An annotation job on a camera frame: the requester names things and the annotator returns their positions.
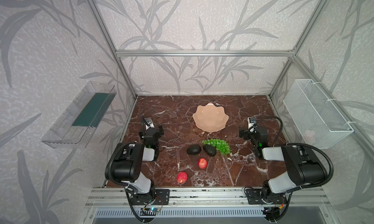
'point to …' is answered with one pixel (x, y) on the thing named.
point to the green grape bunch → (221, 145)
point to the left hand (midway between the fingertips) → (151, 125)
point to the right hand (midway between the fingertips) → (247, 124)
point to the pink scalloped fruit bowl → (210, 118)
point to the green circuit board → (150, 209)
